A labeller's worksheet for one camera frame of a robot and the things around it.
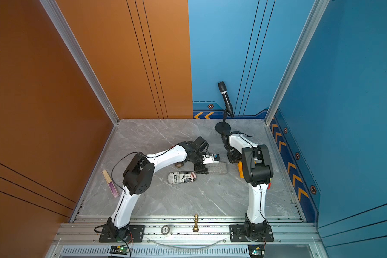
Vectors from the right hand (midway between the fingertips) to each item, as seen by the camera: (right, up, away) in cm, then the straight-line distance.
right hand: (241, 160), depth 97 cm
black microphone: (-8, +35, +2) cm, 36 cm away
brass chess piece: (-27, -27, -23) cm, 45 cm away
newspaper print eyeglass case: (-35, -8, -8) cm, 37 cm away
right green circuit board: (0, -36, -26) cm, 44 cm away
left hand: (-21, -1, -3) cm, 21 cm away
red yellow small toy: (0, -3, -39) cm, 39 cm away
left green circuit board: (-59, -35, -27) cm, 74 cm away
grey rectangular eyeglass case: (-16, -3, -6) cm, 17 cm away
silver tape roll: (-41, -26, -27) cm, 55 cm away
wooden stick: (-75, -12, -9) cm, 76 cm away
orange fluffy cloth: (-3, -1, -6) cm, 7 cm away
